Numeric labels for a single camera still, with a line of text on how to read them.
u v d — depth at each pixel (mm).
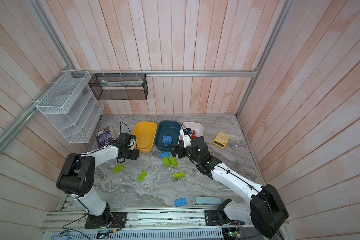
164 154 970
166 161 928
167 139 1010
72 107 745
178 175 858
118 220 730
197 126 1083
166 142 1008
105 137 1038
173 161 926
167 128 1110
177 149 686
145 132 1081
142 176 877
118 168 903
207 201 774
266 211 407
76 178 474
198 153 602
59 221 754
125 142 769
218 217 667
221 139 1038
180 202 778
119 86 894
